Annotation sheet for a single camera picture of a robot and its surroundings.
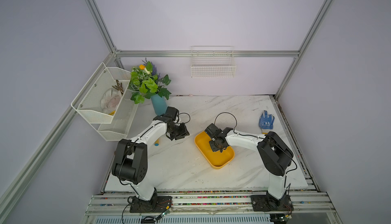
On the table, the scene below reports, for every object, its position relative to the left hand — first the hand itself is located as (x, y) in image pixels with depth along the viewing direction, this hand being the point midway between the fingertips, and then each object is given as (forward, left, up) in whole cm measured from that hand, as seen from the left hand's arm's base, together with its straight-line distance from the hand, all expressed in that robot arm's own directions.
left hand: (188, 134), depth 90 cm
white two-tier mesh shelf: (+5, +44, +3) cm, 44 cm away
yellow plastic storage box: (-13, -17, -6) cm, 22 cm away
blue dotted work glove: (+13, -54, -7) cm, 56 cm away
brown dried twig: (+16, +37, +24) cm, 47 cm away
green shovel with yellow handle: (-3, +20, -6) cm, 21 cm away
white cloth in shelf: (+8, +40, +21) cm, 46 cm away
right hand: (-4, -18, -9) cm, 21 cm away
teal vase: (+24, +21, +2) cm, 32 cm away
